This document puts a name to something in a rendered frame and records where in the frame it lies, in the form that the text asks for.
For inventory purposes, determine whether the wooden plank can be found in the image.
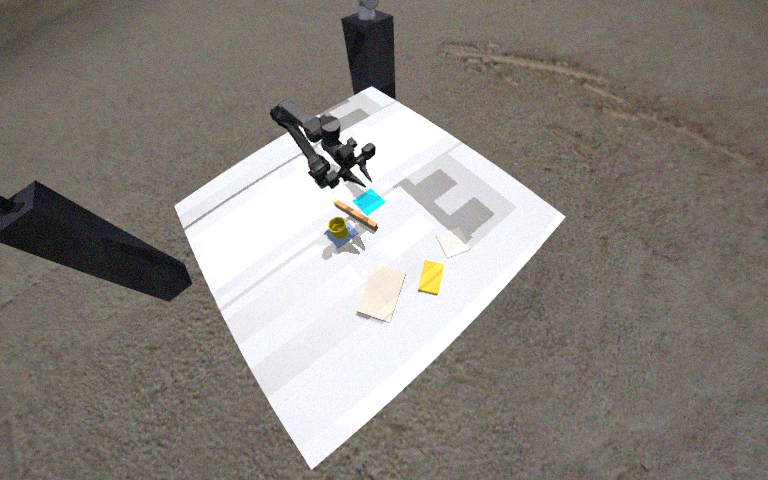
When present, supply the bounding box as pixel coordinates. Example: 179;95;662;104
333;198;378;231

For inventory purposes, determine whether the yellow block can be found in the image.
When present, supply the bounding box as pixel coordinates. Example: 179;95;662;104
418;260;444;296

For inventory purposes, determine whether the yellow cup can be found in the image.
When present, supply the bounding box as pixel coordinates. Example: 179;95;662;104
328;216;348;239

